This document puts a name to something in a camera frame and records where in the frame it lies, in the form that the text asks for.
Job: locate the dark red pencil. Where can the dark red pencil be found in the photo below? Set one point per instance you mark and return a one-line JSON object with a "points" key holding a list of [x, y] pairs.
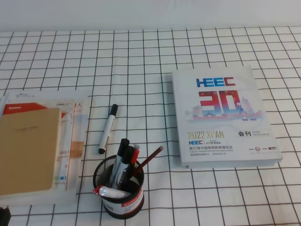
{"points": [[148, 159]]}

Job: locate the black capped marker in holder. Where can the black capped marker in holder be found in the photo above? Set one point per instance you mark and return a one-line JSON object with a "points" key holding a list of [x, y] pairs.
{"points": [[122, 148]]}

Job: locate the red capped pen in holder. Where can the red capped pen in holder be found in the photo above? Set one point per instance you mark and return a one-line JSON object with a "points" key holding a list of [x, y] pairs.
{"points": [[131, 166]]}

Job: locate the black mesh pen holder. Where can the black mesh pen holder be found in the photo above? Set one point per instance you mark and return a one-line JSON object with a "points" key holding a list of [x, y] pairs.
{"points": [[120, 208]]}

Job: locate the white flashlight pen red clip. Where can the white flashlight pen red clip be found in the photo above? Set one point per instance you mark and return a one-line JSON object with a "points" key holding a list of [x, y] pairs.
{"points": [[108, 192]]}

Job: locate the white marker black cap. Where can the white marker black cap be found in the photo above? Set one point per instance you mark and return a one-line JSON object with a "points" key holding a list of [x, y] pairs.
{"points": [[107, 130]]}

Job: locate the white HEEC catalogue book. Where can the white HEEC catalogue book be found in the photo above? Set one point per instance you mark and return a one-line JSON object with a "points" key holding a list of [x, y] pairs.
{"points": [[221, 120]]}

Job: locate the white brochure stack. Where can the white brochure stack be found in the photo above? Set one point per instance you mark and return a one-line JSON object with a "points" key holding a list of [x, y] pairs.
{"points": [[52, 196]]}

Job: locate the tan kraft notebook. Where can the tan kraft notebook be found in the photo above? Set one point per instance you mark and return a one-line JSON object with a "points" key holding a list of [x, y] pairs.
{"points": [[28, 151]]}

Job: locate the black object at corner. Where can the black object at corner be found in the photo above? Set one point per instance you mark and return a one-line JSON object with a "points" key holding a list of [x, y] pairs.
{"points": [[5, 216]]}

